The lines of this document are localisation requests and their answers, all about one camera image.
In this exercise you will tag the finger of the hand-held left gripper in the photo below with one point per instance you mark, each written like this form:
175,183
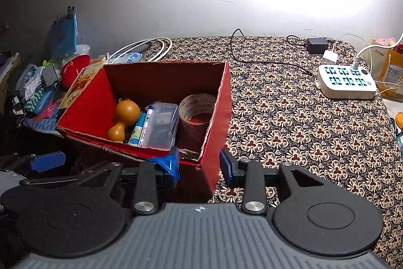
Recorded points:
47,161
47,180

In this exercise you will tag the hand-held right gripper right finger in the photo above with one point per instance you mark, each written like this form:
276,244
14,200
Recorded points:
227,166

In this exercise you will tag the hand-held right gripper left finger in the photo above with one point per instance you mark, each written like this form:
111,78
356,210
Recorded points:
170,165

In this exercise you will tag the red cardboard box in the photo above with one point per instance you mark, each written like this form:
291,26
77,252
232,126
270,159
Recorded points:
217,130

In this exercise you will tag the blue capped white marker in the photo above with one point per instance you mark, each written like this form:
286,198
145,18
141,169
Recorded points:
146,127

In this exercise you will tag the brown wooden gourd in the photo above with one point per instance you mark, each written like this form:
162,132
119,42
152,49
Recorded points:
126,113

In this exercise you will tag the clear plastic box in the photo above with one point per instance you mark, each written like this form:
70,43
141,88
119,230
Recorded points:
162,124

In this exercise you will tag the blue case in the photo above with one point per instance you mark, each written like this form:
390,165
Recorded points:
42,102

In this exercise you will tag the floral patterned cloth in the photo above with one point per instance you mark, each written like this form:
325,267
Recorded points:
283,136

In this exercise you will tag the clutter pile of cloth items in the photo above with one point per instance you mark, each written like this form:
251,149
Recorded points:
33,92

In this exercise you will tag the small dark mirror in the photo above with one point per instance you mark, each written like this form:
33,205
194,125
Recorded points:
50,75

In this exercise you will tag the red pouch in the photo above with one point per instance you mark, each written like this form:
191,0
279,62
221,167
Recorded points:
75,65

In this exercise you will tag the blue white tissue pack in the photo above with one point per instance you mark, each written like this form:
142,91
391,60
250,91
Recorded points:
126,58

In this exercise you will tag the white plastic bag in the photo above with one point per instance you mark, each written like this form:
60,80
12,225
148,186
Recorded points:
82,50

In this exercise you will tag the blue plastic bag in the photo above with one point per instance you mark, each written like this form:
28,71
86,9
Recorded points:
64,35

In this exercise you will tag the white power strip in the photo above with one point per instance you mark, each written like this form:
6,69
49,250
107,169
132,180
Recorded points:
344,86

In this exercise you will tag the white charger plug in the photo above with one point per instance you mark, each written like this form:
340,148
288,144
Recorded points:
329,58

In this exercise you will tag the black power adapter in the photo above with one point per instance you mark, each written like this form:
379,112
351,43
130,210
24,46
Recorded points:
316,45

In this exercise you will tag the gold paper gift bag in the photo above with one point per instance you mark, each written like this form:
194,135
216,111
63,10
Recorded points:
392,73

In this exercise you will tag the red cream ornament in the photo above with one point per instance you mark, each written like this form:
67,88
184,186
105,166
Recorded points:
388,41

